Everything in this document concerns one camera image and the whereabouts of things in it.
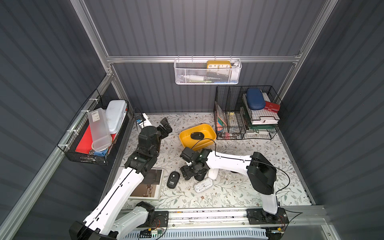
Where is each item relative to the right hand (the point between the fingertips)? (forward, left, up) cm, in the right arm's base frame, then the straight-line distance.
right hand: (190, 171), depth 85 cm
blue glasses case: (+41, -42, +19) cm, 62 cm away
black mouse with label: (-4, +10, -3) cm, 11 cm away
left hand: (+11, +14, +30) cm, 35 cm away
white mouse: (0, -13, -2) cm, 14 cm away
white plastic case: (+22, +40, +27) cm, 53 cm away
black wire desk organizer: (+56, -31, +7) cm, 64 cm away
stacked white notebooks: (+29, -47, +12) cm, 56 cm away
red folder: (+1, +47, +25) cm, 53 cm away
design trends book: (-9, +22, -1) cm, 23 cm away
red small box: (+36, -52, +17) cm, 65 cm away
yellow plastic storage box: (+30, -13, -5) cm, 33 cm away
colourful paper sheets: (+35, -21, +2) cm, 41 cm away
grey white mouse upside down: (-7, -7, -3) cm, 11 cm away
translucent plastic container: (+4, +39, +29) cm, 49 cm away
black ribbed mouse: (+28, -4, -3) cm, 28 cm away
